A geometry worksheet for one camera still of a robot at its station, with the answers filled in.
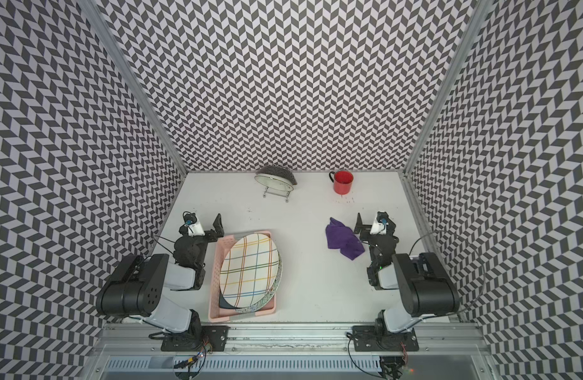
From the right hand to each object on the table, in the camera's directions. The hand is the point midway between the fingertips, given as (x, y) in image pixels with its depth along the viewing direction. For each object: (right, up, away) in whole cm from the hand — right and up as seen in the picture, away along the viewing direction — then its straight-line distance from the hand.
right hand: (370, 217), depth 89 cm
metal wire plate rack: (-41, +10, +23) cm, 48 cm away
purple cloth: (-11, -9, +7) cm, 15 cm away
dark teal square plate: (-53, -28, -11) cm, 61 cm away
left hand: (-62, 0, +1) cm, 62 cm away
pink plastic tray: (-54, -31, -12) cm, 64 cm away
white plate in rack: (-40, +14, +17) cm, 46 cm away
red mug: (-8, +14, +18) cm, 24 cm away
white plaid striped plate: (-44, -17, -11) cm, 48 cm away
